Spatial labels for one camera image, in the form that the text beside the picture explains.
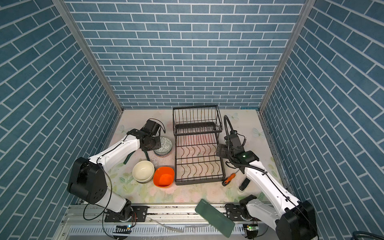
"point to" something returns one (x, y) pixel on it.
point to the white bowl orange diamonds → (166, 148)
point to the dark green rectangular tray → (218, 219)
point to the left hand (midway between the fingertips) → (157, 145)
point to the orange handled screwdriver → (230, 177)
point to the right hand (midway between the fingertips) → (223, 147)
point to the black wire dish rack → (195, 129)
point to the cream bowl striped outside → (143, 171)
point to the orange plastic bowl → (163, 177)
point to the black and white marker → (244, 184)
